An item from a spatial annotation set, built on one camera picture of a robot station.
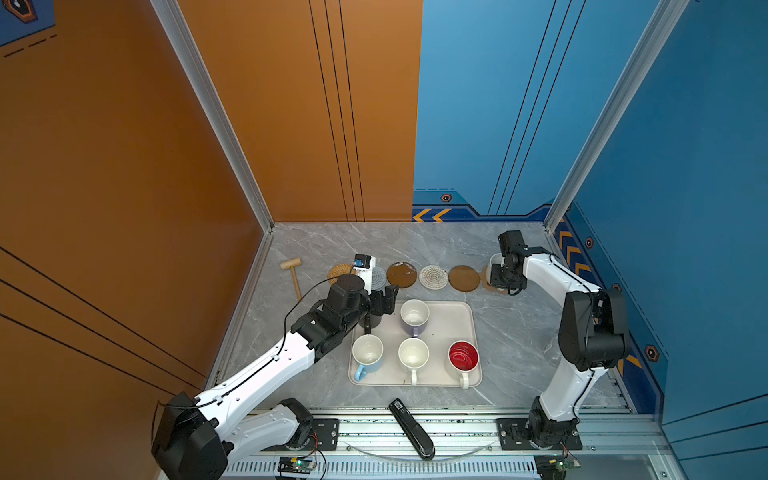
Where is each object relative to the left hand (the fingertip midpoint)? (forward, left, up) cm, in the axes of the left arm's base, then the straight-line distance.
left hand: (385, 282), depth 77 cm
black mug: (-3, +5, -16) cm, 17 cm away
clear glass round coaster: (+15, +3, -20) cm, 25 cm away
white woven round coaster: (+17, -16, -21) cm, 31 cm away
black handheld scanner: (-32, -9, -20) cm, 39 cm away
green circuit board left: (-37, +21, -23) cm, 49 cm away
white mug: (-11, -8, -20) cm, 24 cm away
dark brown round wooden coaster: (+17, -27, -21) cm, 38 cm away
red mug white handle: (-12, -22, -20) cm, 32 cm away
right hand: (+11, -36, -15) cm, 41 cm away
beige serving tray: (0, -20, -21) cm, 29 cm away
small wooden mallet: (+21, +35, -20) cm, 45 cm away
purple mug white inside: (+1, -9, -20) cm, 22 cm away
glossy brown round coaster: (+18, -5, -22) cm, 29 cm away
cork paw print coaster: (+12, -35, -20) cm, 42 cm away
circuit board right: (-37, -41, -22) cm, 59 cm away
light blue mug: (-10, +5, -20) cm, 23 cm away
